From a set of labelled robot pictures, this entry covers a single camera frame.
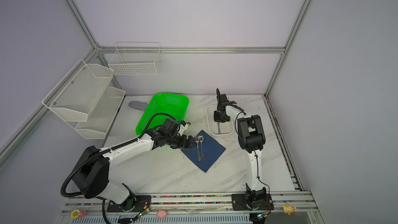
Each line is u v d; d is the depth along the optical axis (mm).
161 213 699
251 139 585
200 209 730
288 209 677
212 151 906
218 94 953
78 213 671
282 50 933
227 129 1008
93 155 440
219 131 1006
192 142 765
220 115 910
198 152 888
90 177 428
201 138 956
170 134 702
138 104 1117
